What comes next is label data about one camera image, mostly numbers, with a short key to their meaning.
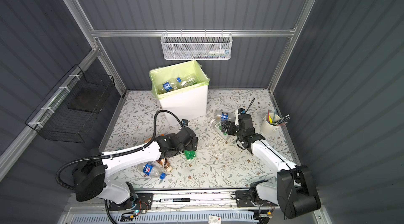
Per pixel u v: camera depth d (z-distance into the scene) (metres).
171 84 0.95
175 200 0.74
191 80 0.97
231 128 0.78
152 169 0.79
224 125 0.79
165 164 0.82
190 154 0.84
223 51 0.91
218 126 0.96
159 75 0.89
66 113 0.71
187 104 0.81
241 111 0.78
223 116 0.99
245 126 0.66
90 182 0.41
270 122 0.92
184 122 0.73
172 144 0.63
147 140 0.95
